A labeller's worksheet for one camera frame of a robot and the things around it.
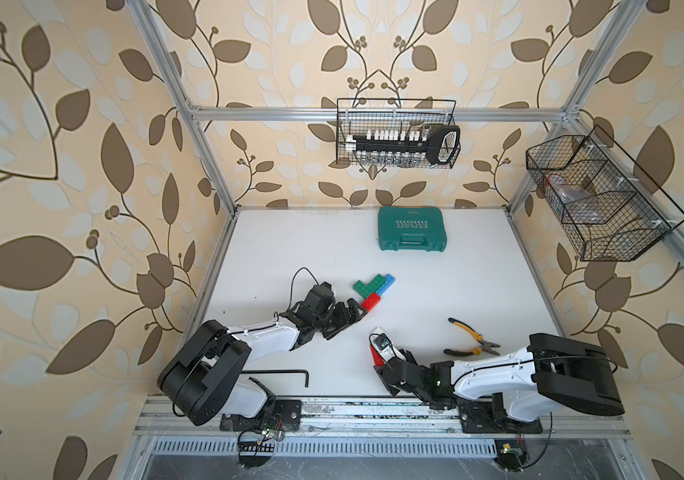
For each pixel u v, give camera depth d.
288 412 0.75
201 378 0.43
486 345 0.85
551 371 0.48
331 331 0.79
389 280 0.99
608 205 0.73
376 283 0.96
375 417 0.75
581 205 0.70
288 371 0.83
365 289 0.94
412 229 1.08
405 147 0.84
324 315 0.72
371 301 0.91
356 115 0.91
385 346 0.72
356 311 0.81
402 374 0.62
